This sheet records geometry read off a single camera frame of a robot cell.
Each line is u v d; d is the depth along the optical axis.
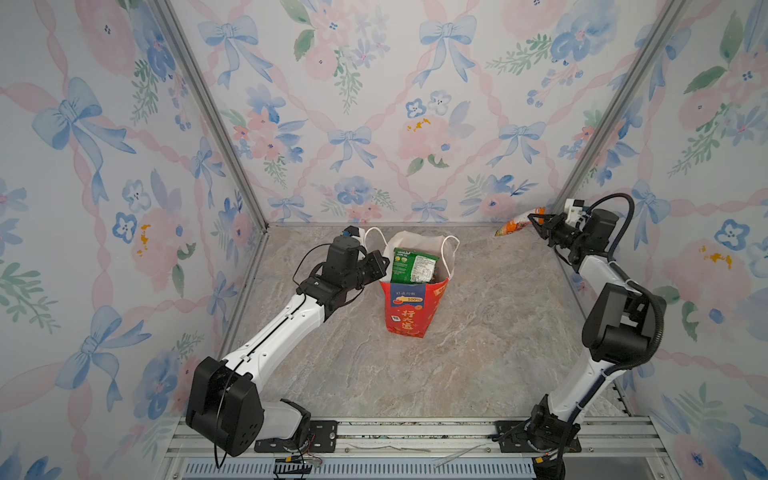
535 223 0.87
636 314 0.54
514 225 0.91
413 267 0.80
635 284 0.53
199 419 0.42
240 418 0.40
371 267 0.69
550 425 0.65
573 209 0.84
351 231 0.72
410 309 0.78
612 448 0.74
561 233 0.81
